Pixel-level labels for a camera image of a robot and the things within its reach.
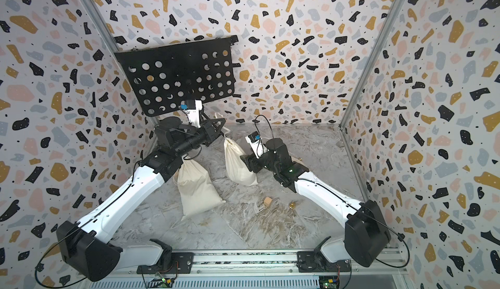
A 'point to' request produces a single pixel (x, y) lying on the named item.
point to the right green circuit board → (329, 282)
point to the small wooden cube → (267, 200)
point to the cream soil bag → (236, 169)
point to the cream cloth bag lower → (195, 187)
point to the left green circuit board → (162, 282)
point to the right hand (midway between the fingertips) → (247, 152)
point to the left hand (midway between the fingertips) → (226, 120)
